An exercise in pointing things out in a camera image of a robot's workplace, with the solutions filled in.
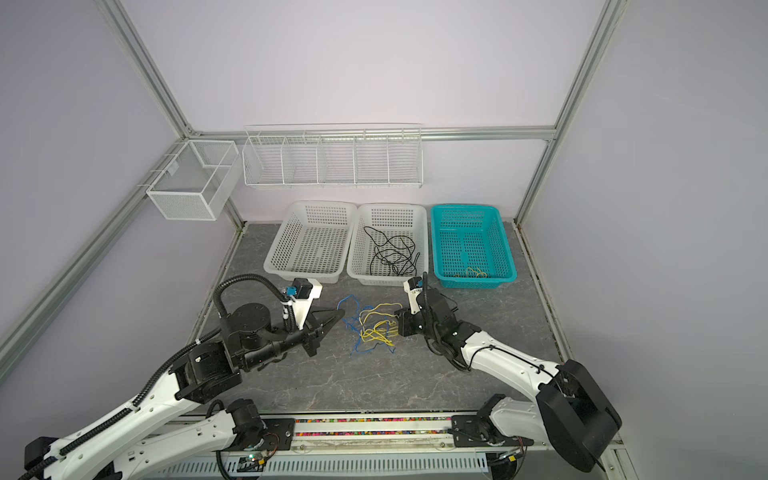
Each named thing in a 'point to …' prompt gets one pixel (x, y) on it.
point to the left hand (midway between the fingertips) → (341, 317)
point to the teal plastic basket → (470, 247)
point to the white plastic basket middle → (409, 220)
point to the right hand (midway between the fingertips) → (397, 315)
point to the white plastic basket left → (312, 241)
